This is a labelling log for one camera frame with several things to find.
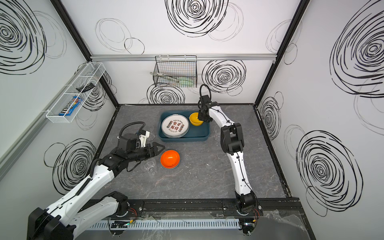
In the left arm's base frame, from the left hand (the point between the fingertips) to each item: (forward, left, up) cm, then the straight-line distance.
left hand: (162, 149), depth 77 cm
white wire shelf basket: (+27, +47, +18) cm, 57 cm away
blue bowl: (-5, -3, -14) cm, 15 cm away
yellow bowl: (+32, -15, -14) cm, 38 cm away
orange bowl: (0, -2, -13) cm, 13 cm away
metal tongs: (+37, -2, +18) cm, 41 cm away
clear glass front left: (-3, +10, -16) cm, 19 cm away
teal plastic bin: (+23, -20, -18) cm, 36 cm away
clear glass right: (+21, -32, -14) cm, 40 cm away
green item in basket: (+36, -10, +16) cm, 41 cm away
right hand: (+32, -20, -12) cm, 40 cm away
